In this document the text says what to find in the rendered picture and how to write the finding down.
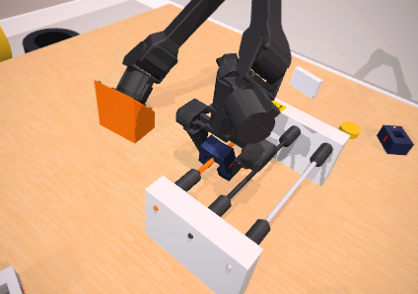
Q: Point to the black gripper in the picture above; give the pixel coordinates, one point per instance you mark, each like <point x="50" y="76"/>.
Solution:
<point x="195" y="121"/>

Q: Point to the yellow cylinder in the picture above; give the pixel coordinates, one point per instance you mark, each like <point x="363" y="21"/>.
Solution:
<point x="350" y="128"/>

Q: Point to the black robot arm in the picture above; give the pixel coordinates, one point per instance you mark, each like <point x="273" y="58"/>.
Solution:
<point x="245" y="97"/>

